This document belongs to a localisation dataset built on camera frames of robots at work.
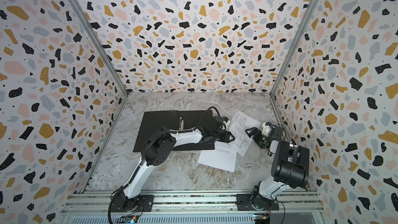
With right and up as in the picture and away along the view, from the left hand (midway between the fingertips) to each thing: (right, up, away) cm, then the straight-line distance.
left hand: (234, 136), depth 91 cm
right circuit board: (+9, -34, -20) cm, 40 cm away
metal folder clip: (-33, +6, +11) cm, 36 cm away
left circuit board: (-52, -33, -21) cm, 65 cm away
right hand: (+10, +3, +3) cm, 11 cm away
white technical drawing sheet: (+5, +7, +12) cm, 15 cm away
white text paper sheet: (-7, -12, +1) cm, 14 cm away
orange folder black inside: (-54, +8, +15) cm, 57 cm away
